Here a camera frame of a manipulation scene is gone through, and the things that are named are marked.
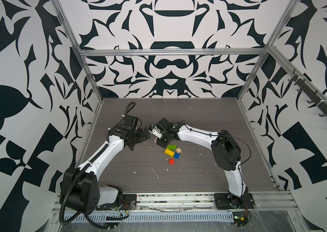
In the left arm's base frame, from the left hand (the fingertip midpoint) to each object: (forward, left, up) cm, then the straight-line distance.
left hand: (144, 134), depth 84 cm
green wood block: (-3, -16, -11) cm, 20 cm away
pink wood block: (-3, -6, -1) cm, 7 cm away
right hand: (+1, -9, -8) cm, 12 cm away
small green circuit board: (-40, -47, -14) cm, 63 cm away
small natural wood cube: (-5, -20, -12) cm, 24 cm away
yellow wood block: (-6, -14, -11) cm, 19 cm away
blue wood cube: (-8, -19, -13) cm, 24 cm away
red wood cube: (-11, -16, -14) cm, 24 cm away
